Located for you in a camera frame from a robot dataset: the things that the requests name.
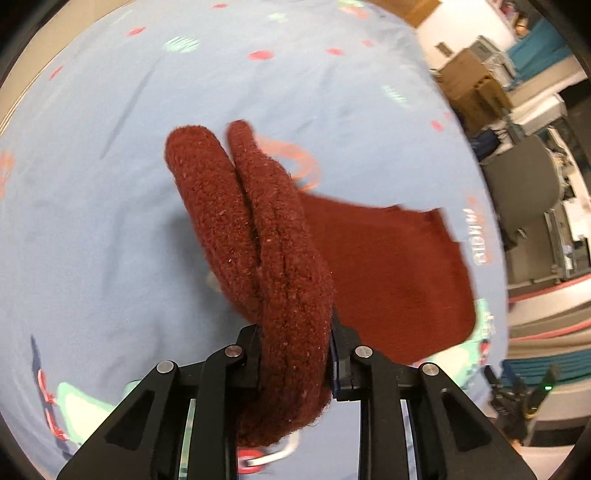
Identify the grey office chair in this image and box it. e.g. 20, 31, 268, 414
479, 134, 565, 252

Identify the brown cardboard box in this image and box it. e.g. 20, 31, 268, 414
438, 49, 513, 135

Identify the light blue cartoon bed sheet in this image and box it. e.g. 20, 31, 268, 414
1, 1, 506, 479

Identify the dark red knit sweater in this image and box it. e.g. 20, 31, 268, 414
164, 121, 477, 447

